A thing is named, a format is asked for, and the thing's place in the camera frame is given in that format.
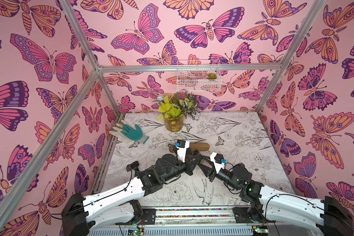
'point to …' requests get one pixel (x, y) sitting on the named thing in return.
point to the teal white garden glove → (124, 130)
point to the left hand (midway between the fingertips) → (202, 157)
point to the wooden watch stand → (197, 146)
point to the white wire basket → (198, 75)
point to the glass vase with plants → (174, 108)
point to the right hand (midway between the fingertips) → (201, 158)
